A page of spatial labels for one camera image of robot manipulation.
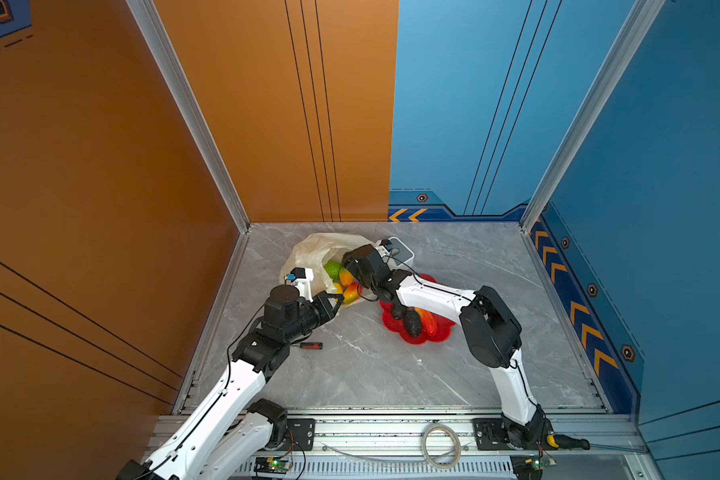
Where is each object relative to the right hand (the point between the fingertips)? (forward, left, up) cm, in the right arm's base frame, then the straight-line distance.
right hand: (344, 261), depth 92 cm
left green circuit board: (-50, +16, -15) cm, 55 cm away
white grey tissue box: (+8, -18, -8) cm, 22 cm away
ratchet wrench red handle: (-22, +10, -12) cm, 27 cm away
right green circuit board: (-51, -46, -16) cm, 70 cm away
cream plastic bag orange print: (-5, +7, +11) cm, 14 cm away
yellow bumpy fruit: (-5, +2, -9) cm, 11 cm away
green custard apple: (+2, +5, -7) cm, 9 cm away
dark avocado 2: (-16, -20, -9) cm, 28 cm away
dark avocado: (-13, -16, -8) cm, 23 cm away
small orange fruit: (-2, 0, -6) cm, 6 cm away
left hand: (-18, -2, +9) cm, 20 cm away
